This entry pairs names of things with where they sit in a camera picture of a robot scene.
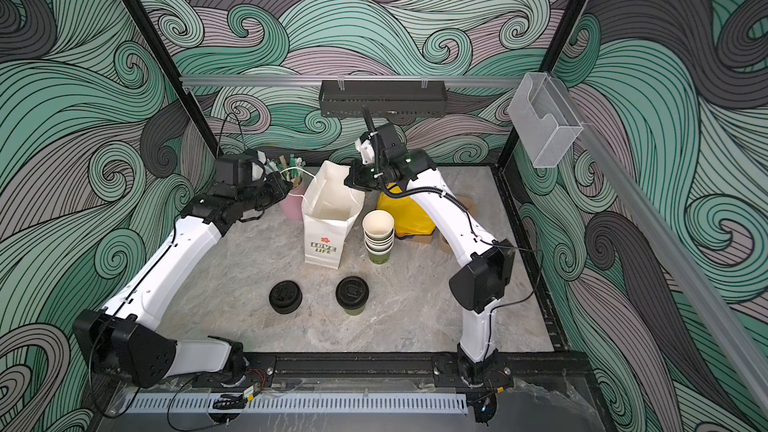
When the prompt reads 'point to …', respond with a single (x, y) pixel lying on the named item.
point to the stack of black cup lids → (285, 296)
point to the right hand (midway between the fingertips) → (340, 183)
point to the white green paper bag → (329, 207)
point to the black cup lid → (352, 292)
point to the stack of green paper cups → (378, 228)
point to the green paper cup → (354, 312)
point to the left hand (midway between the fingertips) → (292, 179)
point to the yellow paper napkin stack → (410, 218)
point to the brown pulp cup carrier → (436, 239)
